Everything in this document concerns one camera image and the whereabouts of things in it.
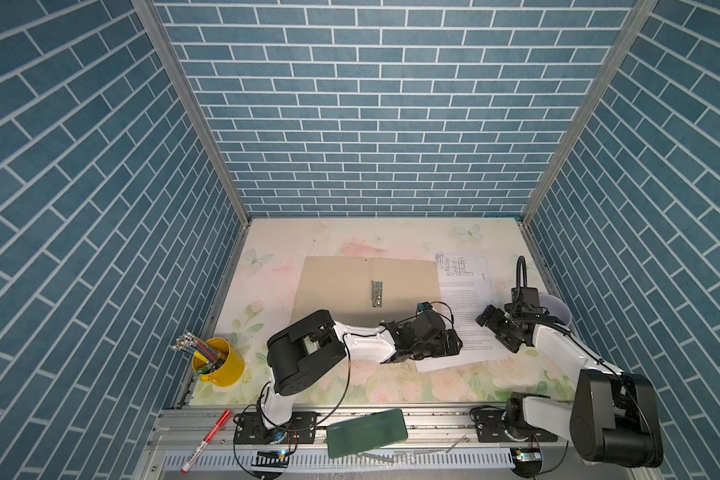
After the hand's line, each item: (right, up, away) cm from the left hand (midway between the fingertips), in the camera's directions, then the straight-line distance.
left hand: (453, 351), depth 83 cm
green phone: (-24, -16, -11) cm, 31 cm away
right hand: (+12, +6, +7) cm, 15 cm away
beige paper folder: (-25, +14, +17) cm, 33 cm away
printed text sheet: (+9, 0, +6) cm, 11 cm away
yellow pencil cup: (-61, -4, -3) cm, 61 cm away
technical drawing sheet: (+9, +20, +22) cm, 31 cm away
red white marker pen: (-60, -13, -9) cm, 62 cm away
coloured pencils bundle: (-65, +4, -10) cm, 66 cm away
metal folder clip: (-21, +15, +16) cm, 31 cm away
